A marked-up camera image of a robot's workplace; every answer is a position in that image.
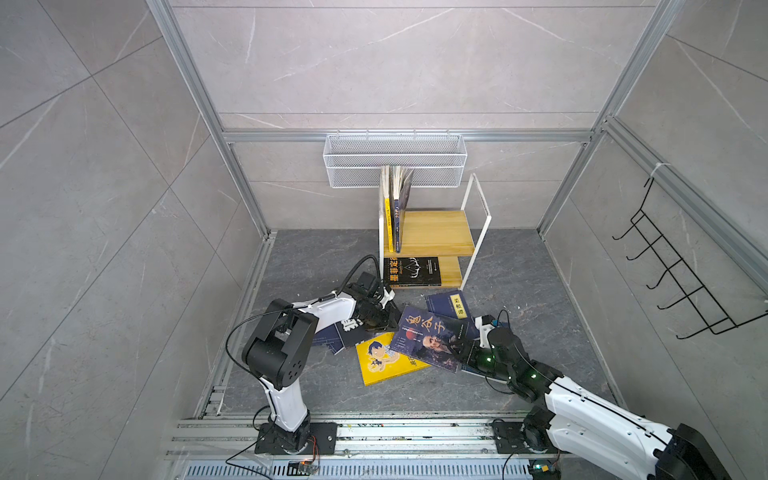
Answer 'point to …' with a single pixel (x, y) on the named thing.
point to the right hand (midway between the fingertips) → (449, 346)
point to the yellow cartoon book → (378, 362)
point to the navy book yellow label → (452, 305)
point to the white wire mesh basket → (356, 161)
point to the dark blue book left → (329, 336)
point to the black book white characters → (352, 331)
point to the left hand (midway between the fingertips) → (399, 323)
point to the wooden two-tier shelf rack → (427, 236)
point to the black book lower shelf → (415, 271)
